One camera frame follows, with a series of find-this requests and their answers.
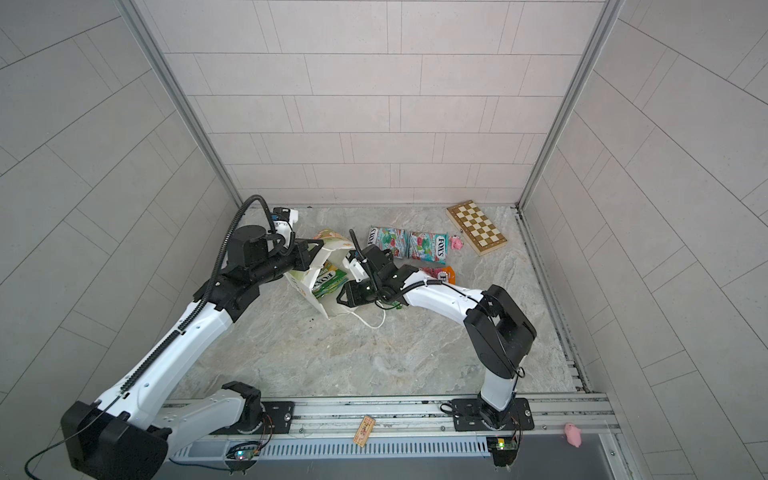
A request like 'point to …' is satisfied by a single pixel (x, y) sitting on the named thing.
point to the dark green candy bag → (329, 278)
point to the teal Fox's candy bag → (432, 247)
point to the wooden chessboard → (474, 226)
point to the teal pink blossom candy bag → (395, 239)
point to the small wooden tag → (364, 430)
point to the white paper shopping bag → (334, 251)
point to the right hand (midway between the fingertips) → (341, 301)
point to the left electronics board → (245, 455)
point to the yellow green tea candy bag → (397, 304)
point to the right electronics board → (503, 449)
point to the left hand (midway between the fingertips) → (328, 240)
